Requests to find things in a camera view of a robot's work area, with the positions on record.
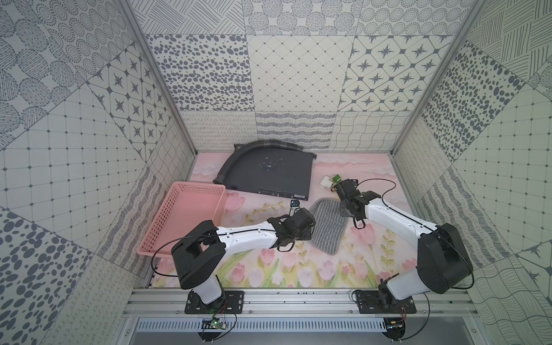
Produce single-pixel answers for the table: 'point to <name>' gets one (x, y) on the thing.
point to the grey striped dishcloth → (330, 226)
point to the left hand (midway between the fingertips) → (306, 221)
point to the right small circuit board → (394, 326)
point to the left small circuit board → (213, 323)
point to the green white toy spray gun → (325, 182)
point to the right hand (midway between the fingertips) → (354, 210)
